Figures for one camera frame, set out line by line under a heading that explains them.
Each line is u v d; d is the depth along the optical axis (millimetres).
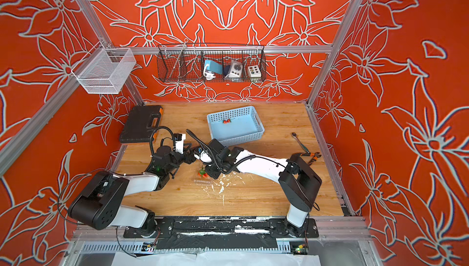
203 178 861
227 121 1094
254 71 944
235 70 902
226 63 975
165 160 684
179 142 763
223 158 634
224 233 727
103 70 904
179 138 763
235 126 1074
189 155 777
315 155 935
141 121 1036
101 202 438
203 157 731
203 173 856
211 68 844
